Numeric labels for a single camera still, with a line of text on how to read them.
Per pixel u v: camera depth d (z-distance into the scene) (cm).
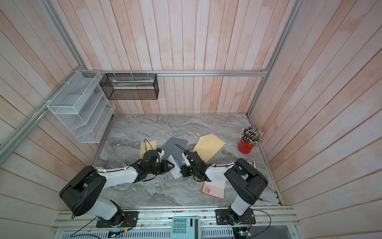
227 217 72
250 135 86
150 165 71
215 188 83
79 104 76
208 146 102
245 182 46
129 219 73
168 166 82
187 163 81
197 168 72
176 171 85
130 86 104
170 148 101
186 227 70
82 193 44
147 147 98
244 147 93
